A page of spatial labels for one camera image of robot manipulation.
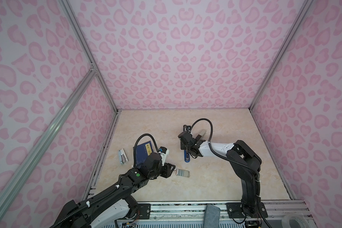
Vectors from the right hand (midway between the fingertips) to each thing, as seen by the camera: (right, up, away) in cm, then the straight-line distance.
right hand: (184, 140), depth 96 cm
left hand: (-7, -11, -18) cm, 22 cm away
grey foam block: (+12, -34, -27) cm, 45 cm away
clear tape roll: (+53, -36, -26) cm, 69 cm away
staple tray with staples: (-2, -19, -10) cm, 21 cm away
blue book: (-29, -7, -1) cm, 30 cm away
